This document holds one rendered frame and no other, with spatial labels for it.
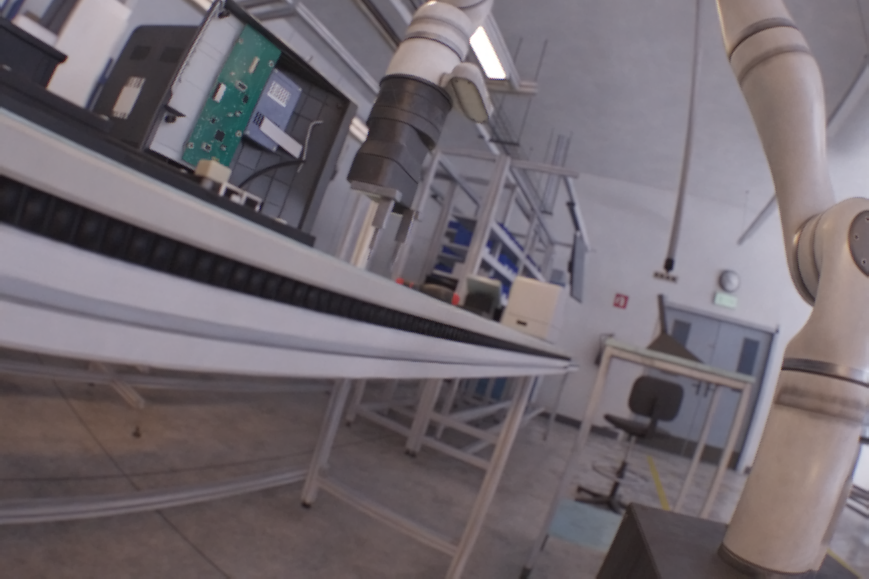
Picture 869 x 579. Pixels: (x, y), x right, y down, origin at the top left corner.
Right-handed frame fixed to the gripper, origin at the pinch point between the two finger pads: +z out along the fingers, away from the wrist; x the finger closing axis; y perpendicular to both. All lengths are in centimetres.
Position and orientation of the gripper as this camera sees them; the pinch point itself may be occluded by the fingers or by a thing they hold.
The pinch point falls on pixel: (379, 265)
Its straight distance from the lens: 42.9
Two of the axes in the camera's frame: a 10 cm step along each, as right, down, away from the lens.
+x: -2.8, -2.2, -9.3
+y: -9.1, -2.5, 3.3
